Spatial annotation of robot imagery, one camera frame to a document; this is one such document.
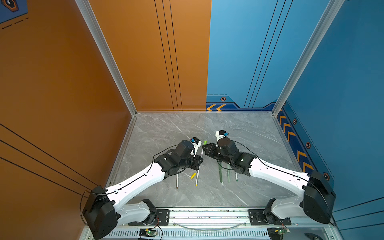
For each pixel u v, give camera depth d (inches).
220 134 28.4
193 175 34.2
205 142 30.7
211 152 27.3
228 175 34.2
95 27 29.8
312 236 26.9
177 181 33.4
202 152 30.2
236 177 33.7
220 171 35.0
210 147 26.8
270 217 25.2
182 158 22.9
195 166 26.5
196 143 27.4
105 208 15.3
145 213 24.0
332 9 27.5
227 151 23.1
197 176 34.1
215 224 28.5
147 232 27.9
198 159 26.3
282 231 27.4
